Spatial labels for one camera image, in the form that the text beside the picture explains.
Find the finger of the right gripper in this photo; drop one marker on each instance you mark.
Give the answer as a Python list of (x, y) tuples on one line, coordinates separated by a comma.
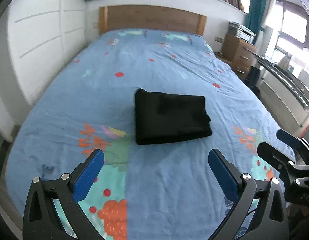
[(279, 161), (300, 146)]

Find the wooden dresser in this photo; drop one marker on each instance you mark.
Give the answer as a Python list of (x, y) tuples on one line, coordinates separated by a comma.
[(238, 54)]

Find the white wardrobe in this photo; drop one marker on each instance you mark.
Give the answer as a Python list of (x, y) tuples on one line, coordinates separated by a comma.
[(38, 38)]

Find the wooden headboard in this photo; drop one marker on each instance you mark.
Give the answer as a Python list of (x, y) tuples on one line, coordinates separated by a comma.
[(117, 17)]

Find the white radiator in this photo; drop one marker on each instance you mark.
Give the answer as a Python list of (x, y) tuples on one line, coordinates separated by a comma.
[(287, 111)]

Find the teal curtain right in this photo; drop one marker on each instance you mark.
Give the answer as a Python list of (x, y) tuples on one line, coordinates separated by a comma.
[(258, 10)]

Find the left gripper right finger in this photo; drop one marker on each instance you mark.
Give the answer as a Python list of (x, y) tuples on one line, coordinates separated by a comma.
[(262, 199)]

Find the black pants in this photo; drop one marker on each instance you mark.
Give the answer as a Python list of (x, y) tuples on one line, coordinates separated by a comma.
[(162, 118)]

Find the blue patterned bed sheet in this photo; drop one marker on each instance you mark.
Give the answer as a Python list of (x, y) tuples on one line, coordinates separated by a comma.
[(165, 191)]

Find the dark blue bag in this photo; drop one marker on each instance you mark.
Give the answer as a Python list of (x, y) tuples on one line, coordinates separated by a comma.
[(252, 79)]

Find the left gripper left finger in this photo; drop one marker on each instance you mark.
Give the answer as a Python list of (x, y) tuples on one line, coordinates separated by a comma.
[(41, 220)]

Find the grey printer on dresser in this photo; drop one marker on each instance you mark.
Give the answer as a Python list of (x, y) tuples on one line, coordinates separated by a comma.
[(240, 31)]

